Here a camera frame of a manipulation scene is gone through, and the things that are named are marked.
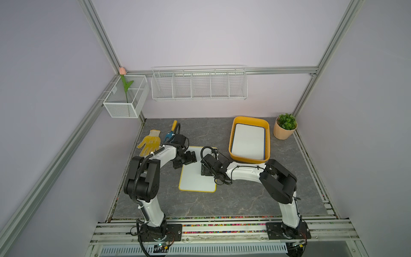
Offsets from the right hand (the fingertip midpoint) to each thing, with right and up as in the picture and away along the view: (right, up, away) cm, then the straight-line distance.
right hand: (207, 168), depth 94 cm
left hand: (-9, +3, +1) cm, 9 cm away
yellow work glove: (-38, +14, +15) cm, 43 cm away
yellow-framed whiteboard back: (-9, -5, -3) cm, 11 cm away
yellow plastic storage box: (+36, +29, +24) cm, 52 cm away
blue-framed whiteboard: (+28, +15, +12) cm, 33 cm away
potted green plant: (+49, +25, +7) cm, 56 cm away
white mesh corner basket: (-45, +42, -4) cm, 62 cm away
